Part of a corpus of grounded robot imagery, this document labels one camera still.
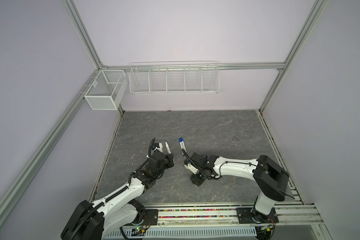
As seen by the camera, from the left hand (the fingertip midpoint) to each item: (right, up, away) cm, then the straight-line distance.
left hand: (173, 156), depth 83 cm
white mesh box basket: (-47, +42, +18) cm, 66 cm away
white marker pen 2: (+4, +4, +16) cm, 17 cm away
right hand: (+13, -14, +2) cm, 19 cm away
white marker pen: (-3, +6, 0) cm, 7 cm away
